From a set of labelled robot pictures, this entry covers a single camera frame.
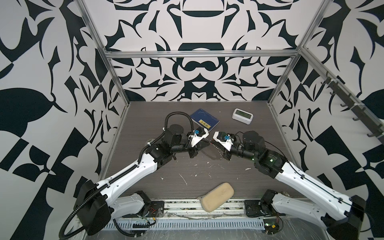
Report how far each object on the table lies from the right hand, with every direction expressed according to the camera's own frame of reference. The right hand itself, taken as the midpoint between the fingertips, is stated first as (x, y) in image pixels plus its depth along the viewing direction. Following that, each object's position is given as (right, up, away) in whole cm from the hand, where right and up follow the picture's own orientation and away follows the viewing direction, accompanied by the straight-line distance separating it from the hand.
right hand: (213, 139), depth 67 cm
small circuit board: (+28, -41, +4) cm, 50 cm away
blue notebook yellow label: (-1, +8, +41) cm, 42 cm away
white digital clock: (+26, +11, +39) cm, 48 cm away
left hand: (-2, 0, +3) cm, 3 cm away
